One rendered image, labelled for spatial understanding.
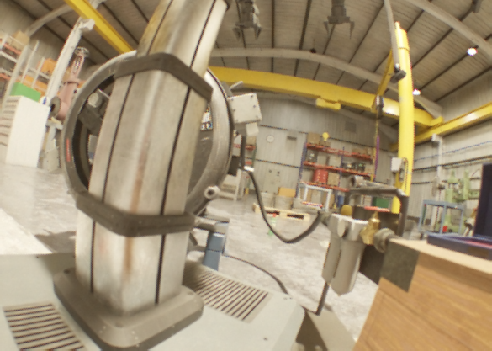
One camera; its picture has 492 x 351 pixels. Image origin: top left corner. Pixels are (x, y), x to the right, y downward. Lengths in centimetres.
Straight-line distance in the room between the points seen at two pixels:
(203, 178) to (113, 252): 49
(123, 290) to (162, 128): 21
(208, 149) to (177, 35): 46
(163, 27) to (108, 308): 41
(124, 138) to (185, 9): 21
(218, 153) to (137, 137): 48
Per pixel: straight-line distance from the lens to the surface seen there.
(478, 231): 41
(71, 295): 38
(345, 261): 70
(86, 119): 95
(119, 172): 30
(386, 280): 29
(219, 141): 74
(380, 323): 29
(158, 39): 36
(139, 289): 32
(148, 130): 28
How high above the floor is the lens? 50
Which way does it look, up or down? 5 degrees up
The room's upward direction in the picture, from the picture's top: 11 degrees clockwise
